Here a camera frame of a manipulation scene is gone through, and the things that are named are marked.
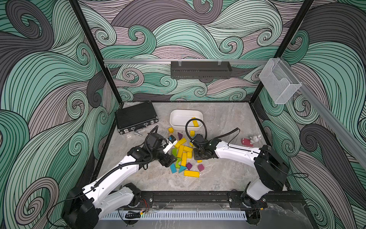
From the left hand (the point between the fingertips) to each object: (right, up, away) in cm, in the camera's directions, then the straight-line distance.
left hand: (172, 153), depth 77 cm
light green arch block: (+3, -9, +6) cm, 11 cm away
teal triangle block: (+6, -11, +6) cm, 14 cm away
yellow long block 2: (+7, -7, +10) cm, 14 cm away
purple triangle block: (+5, +6, +22) cm, 23 cm away
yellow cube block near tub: (-2, +10, +23) cm, 25 cm away
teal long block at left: (+1, -11, +6) cm, 12 cm away
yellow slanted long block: (+5, +3, +17) cm, 18 cm away
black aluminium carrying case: (-28, +20, +25) cm, 43 cm away
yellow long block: (+11, -13, +4) cm, 18 cm away
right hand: (+14, -5, +9) cm, 18 cm away
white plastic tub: (+4, +18, +29) cm, 35 cm away
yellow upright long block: (+5, -2, +14) cm, 15 cm away
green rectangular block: (+1, -3, +15) cm, 15 cm away
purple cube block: (+10, -10, +6) cm, 15 cm away
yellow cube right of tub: (+13, +8, +20) cm, 26 cm away
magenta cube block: (+17, -11, +7) cm, 22 cm away
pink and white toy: (+52, +2, +17) cm, 55 cm away
